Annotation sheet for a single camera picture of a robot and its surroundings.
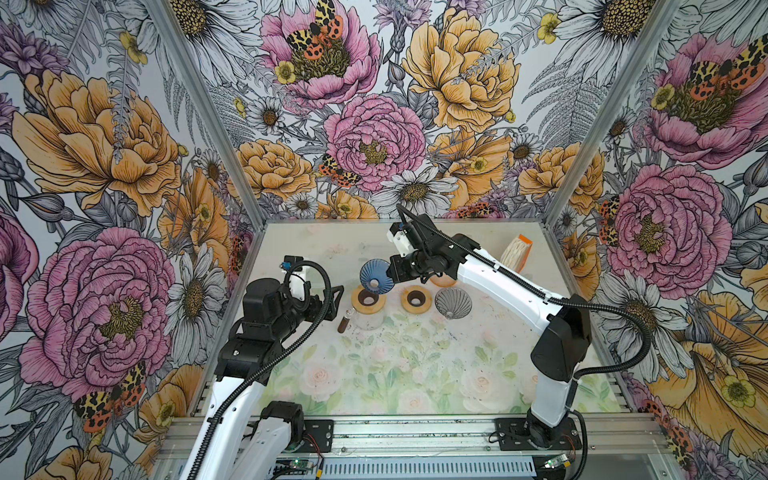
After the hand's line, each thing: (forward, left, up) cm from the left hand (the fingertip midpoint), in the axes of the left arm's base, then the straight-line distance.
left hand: (326, 296), depth 73 cm
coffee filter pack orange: (+24, -57, -14) cm, 63 cm away
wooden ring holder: (+13, -24, -24) cm, 36 cm away
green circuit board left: (-30, +6, -24) cm, 39 cm away
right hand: (+7, -16, -4) cm, 17 cm away
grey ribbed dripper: (+9, -35, -20) cm, 41 cm away
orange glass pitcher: (-2, -27, +9) cm, 28 cm away
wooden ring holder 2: (+6, -9, -13) cm, 17 cm away
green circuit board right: (-31, -53, -24) cm, 66 cm away
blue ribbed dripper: (+9, -11, -6) cm, 16 cm away
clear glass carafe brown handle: (+5, -7, -22) cm, 23 cm away
